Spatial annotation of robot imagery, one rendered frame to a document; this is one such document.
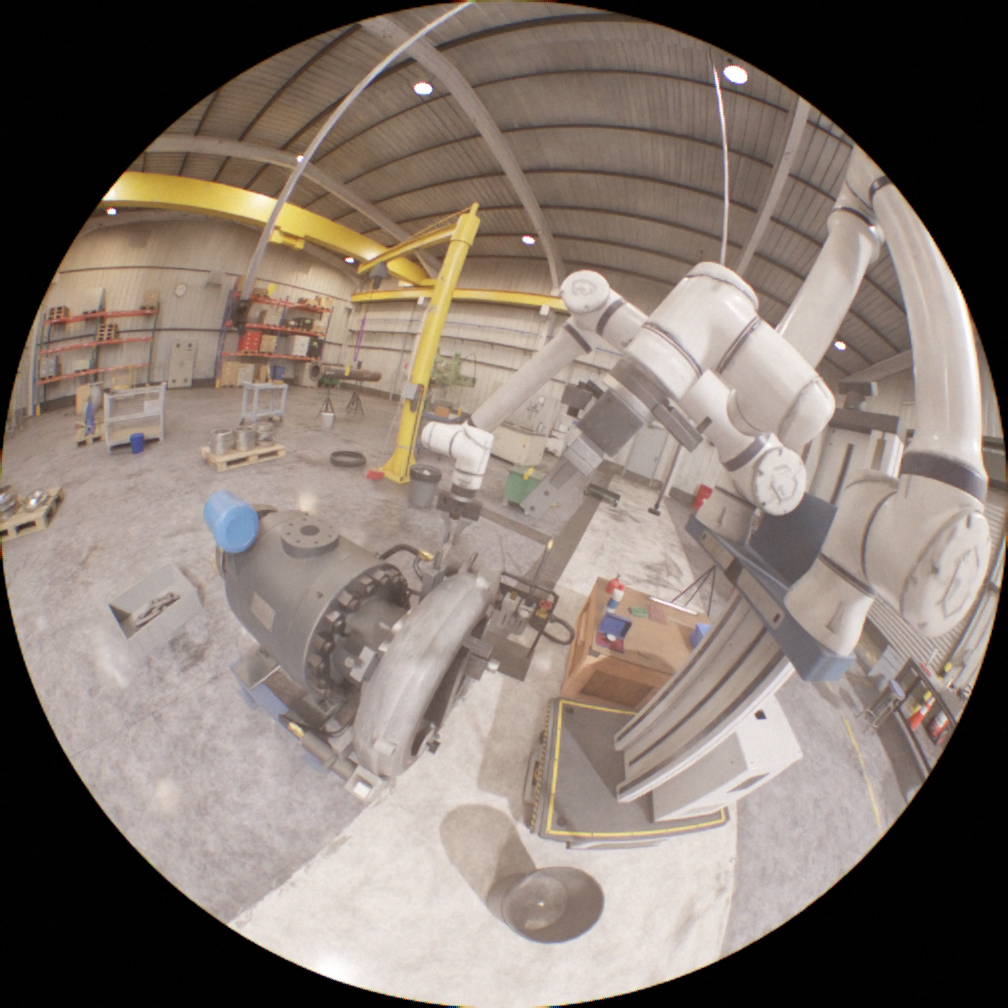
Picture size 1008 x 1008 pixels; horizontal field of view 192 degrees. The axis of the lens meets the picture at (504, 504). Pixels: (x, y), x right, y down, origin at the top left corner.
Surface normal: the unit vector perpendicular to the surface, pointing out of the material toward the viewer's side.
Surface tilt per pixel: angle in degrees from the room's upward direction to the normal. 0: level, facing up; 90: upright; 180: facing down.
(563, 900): 0
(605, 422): 97
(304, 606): 40
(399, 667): 35
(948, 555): 97
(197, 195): 90
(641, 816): 0
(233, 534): 90
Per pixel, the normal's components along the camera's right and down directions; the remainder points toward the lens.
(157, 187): 0.87, 0.37
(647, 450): -0.41, 0.21
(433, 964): 0.26, -0.90
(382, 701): -0.04, -0.40
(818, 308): -0.66, 0.02
